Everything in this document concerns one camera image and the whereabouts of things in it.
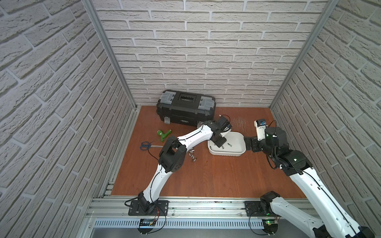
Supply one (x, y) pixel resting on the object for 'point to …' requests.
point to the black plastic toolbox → (181, 108)
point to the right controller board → (270, 226)
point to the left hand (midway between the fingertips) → (223, 140)
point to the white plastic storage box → (235, 145)
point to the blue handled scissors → (145, 146)
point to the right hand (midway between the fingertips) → (256, 135)
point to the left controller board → (146, 225)
